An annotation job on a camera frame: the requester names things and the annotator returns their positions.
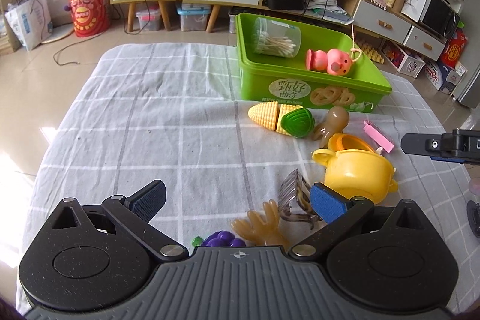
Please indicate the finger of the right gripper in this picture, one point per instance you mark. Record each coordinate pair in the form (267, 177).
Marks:
(421, 144)

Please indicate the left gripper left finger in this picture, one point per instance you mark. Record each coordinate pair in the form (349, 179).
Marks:
(97, 256)

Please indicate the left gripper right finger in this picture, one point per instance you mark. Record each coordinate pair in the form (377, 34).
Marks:
(388, 259)

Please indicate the pink card box toy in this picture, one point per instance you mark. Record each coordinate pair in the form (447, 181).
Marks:
(383, 142)

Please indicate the yellow toy pot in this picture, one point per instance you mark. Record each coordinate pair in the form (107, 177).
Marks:
(354, 168)

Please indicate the pink pig toy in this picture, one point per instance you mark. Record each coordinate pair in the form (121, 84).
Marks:
(334, 62)

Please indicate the clear cotton swab jar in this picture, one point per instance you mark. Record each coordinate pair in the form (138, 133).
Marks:
(275, 38)

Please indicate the white box red pattern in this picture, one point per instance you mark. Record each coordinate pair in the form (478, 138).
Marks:
(404, 61)

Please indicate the brown rubber octopus toy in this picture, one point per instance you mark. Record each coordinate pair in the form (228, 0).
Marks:
(334, 122)

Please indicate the yellow egg tray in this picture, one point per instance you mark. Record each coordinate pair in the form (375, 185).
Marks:
(370, 51)

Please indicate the brown hair claw clip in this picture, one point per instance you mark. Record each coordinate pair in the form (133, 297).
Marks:
(293, 200)

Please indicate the purple toy grapes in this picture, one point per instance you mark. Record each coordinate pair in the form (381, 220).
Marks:
(219, 239)

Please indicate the brown rubber hand toy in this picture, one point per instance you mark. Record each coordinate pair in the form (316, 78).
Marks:
(261, 230)

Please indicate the black microwave oven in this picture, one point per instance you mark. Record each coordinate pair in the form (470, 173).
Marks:
(437, 16)

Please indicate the yellow toy corn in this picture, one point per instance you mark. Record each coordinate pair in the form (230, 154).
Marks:
(289, 120)

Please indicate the grey checked cloth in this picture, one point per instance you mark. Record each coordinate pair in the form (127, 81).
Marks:
(172, 111)

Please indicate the green plastic cookie box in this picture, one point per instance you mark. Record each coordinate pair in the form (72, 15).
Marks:
(265, 77)

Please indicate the long low tv cabinet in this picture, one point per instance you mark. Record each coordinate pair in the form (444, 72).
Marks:
(375, 21)

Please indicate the clear storage box pink contents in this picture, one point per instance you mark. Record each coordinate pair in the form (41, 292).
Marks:
(149, 19)

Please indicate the white paper shopping bag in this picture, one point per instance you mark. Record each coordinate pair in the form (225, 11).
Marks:
(30, 21)

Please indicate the red round bucket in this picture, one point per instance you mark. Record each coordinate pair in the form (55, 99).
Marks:
(89, 17)

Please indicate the clear storage box blue lid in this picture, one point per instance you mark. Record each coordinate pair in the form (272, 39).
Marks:
(193, 17)

